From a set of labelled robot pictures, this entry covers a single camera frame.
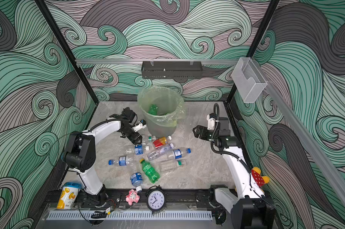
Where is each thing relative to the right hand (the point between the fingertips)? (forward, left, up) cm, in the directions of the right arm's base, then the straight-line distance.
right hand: (198, 130), depth 79 cm
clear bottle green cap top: (+4, +33, -16) cm, 36 cm away
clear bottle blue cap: (-8, +14, -14) cm, 21 cm away
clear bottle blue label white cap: (-5, +37, -13) cm, 39 cm away
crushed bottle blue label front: (-23, +35, -13) cm, 43 cm away
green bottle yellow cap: (+18, +27, -1) cm, 33 cm away
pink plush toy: (-30, +36, -14) cm, 49 cm away
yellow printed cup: (-30, +68, -12) cm, 75 cm away
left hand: (+4, +39, -12) cm, 41 cm away
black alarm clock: (-31, +24, -15) cm, 42 cm away
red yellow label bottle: (+1, +22, -13) cm, 26 cm away
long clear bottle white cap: (-7, +26, -14) cm, 30 cm away
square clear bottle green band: (-13, +18, -19) cm, 29 cm away
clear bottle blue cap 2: (-12, +44, -14) cm, 48 cm away
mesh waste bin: (+9, +24, -13) cm, 29 cm away
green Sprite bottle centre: (-20, +26, -15) cm, 36 cm away
